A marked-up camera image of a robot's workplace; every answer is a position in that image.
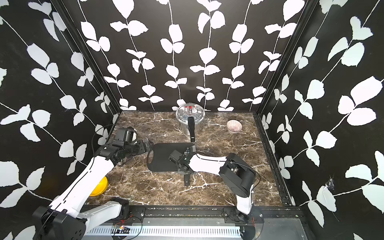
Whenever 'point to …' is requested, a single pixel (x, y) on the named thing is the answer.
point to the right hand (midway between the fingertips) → (186, 168)
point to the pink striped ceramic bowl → (234, 126)
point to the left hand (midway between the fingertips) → (147, 144)
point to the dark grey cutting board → (157, 157)
